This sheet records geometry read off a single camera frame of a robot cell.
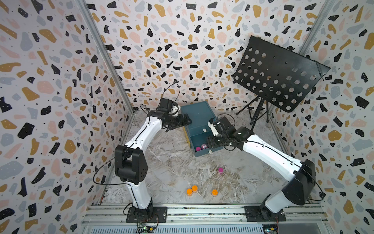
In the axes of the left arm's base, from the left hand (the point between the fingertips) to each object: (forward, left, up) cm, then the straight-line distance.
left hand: (187, 122), depth 87 cm
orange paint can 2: (-32, -4, -18) cm, 37 cm away
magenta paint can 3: (-22, -20, -19) cm, 35 cm away
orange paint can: (-34, -1, -18) cm, 39 cm away
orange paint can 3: (-35, -15, -18) cm, 42 cm away
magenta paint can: (-12, -6, -10) cm, 17 cm away
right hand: (-12, -12, -1) cm, 18 cm away
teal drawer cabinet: (+6, -7, +1) cm, 9 cm away
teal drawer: (-5, -6, -12) cm, 14 cm away
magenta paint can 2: (-11, -10, -10) cm, 17 cm away
